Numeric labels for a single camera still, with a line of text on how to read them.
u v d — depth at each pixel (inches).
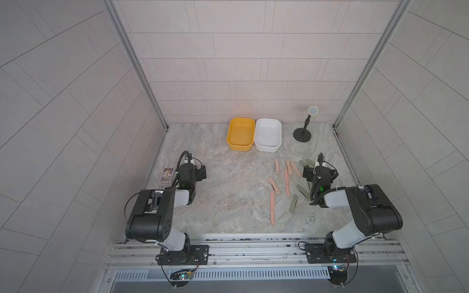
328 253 25.6
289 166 38.1
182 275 25.8
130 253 28.5
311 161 38.7
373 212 17.8
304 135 43.4
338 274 26.8
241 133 42.9
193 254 27.3
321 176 27.4
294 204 33.3
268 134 41.9
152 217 17.7
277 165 38.7
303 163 39.2
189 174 28.0
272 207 33.2
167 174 36.1
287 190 35.0
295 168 37.9
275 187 35.1
